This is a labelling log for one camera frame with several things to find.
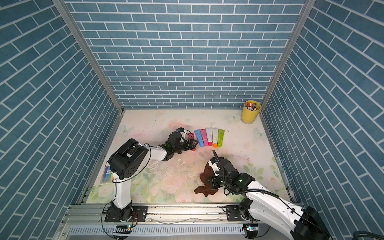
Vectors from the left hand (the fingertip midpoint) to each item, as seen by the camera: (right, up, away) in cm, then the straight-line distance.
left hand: (198, 144), depth 96 cm
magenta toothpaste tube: (+4, +7, +9) cm, 12 cm away
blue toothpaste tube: (+1, +4, +6) cm, 7 cm away
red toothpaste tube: (-5, +5, +7) cm, 10 cm away
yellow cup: (+37, +19, +12) cm, 43 cm away
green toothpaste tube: (+16, +5, +9) cm, 19 cm away
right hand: (+6, -18, -17) cm, 25 cm away
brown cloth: (+4, -15, -17) cm, 23 cm away
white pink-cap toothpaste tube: (+8, +5, +6) cm, 11 cm away
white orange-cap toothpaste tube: (+12, +8, +11) cm, 18 cm away
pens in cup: (+39, +26, +12) cm, 49 cm away
